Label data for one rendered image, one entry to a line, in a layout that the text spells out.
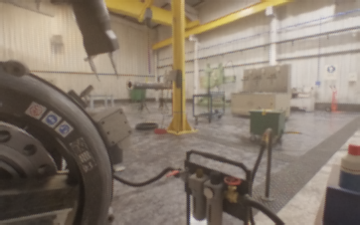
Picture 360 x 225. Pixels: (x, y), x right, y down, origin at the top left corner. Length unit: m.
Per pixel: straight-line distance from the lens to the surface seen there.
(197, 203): 1.00
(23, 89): 0.56
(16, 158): 0.70
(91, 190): 0.65
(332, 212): 0.79
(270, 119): 3.36
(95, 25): 0.47
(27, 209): 0.60
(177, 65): 4.02
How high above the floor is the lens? 0.88
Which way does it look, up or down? 6 degrees down
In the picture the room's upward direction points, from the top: 1 degrees counter-clockwise
